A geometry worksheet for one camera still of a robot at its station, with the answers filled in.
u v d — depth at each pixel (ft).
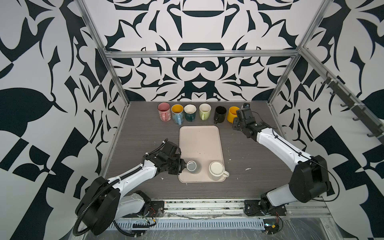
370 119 1.77
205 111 3.34
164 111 3.34
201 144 3.18
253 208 2.44
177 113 3.27
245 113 2.15
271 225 2.34
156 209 2.43
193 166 2.53
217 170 2.61
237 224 2.34
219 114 3.41
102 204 1.33
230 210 2.48
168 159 2.17
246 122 2.13
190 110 3.46
